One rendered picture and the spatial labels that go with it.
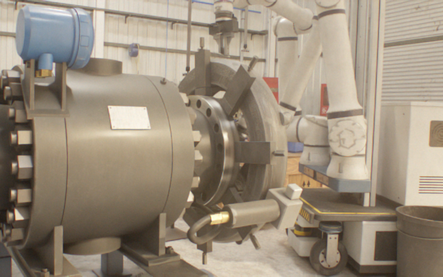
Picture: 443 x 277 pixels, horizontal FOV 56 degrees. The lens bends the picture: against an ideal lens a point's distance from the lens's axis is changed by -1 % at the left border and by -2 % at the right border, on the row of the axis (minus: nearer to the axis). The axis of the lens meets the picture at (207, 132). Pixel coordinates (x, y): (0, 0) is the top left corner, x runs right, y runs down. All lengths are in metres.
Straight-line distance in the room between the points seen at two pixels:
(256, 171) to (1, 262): 1.06
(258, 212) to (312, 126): 1.16
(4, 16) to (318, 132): 10.79
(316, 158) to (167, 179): 1.28
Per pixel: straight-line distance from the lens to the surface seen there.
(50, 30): 1.18
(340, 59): 1.87
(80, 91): 1.30
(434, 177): 2.26
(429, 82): 10.95
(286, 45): 2.51
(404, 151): 2.21
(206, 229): 1.75
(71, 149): 1.20
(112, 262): 2.02
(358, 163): 2.03
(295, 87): 2.03
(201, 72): 1.75
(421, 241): 1.91
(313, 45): 2.04
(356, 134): 1.82
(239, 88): 1.54
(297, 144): 3.23
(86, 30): 1.20
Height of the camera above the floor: 0.77
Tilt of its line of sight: 3 degrees down
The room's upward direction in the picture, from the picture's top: 2 degrees clockwise
